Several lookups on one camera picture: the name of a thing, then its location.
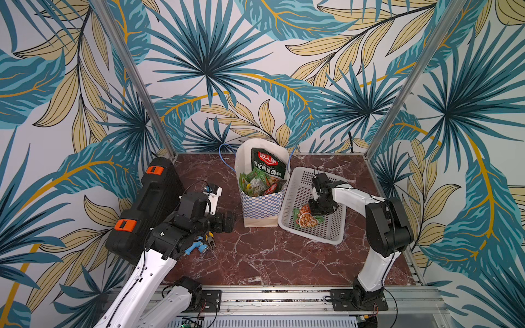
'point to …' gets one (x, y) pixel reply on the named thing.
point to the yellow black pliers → (210, 238)
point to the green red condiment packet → (257, 183)
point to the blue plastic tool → (202, 247)
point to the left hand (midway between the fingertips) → (224, 217)
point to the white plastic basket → (297, 192)
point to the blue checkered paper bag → (260, 211)
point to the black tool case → (160, 189)
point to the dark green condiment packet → (267, 162)
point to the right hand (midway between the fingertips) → (315, 211)
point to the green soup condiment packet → (303, 217)
